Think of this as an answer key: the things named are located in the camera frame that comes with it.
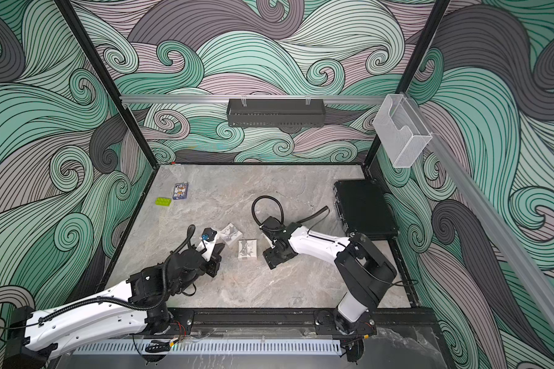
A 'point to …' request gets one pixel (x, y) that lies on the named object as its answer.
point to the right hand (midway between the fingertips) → (275, 260)
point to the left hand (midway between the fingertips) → (223, 244)
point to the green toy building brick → (163, 201)
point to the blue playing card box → (180, 191)
